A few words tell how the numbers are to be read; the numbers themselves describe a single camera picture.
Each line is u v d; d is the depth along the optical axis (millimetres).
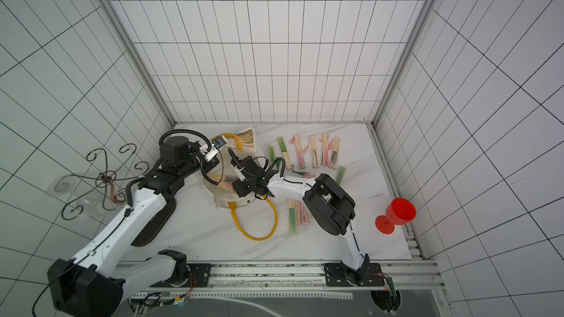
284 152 1067
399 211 726
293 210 876
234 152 732
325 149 1076
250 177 701
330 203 529
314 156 1057
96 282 368
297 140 1124
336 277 721
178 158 572
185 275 697
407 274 754
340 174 1001
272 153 1059
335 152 1067
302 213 861
